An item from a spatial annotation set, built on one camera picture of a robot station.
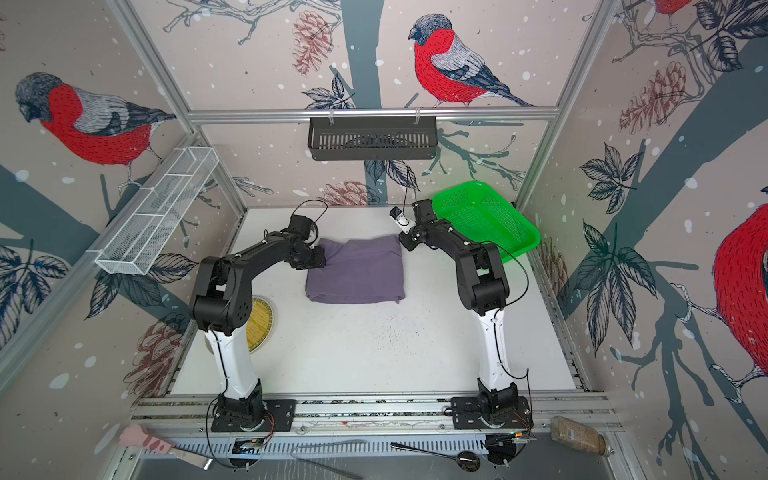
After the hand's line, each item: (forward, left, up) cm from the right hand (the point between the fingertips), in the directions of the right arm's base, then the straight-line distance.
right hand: (406, 231), depth 107 cm
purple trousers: (-16, +14, -2) cm, 21 cm away
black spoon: (-65, -15, -5) cm, 67 cm away
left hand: (-11, +29, -1) cm, 31 cm away
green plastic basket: (+14, -33, -5) cm, 36 cm away
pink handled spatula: (-64, +64, -2) cm, 91 cm away
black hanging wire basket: (+25, +14, +22) cm, 36 cm away
